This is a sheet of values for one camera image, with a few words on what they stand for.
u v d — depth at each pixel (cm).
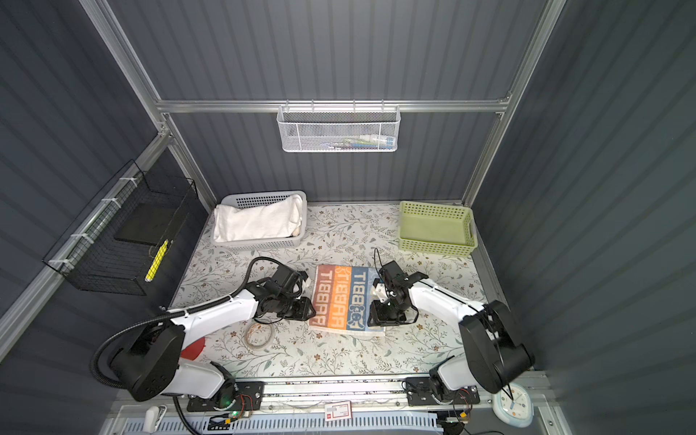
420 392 73
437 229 112
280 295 69
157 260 69
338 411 71
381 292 82
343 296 91
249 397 72
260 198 112
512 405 70
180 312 47
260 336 84
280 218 108
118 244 72
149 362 44
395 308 72
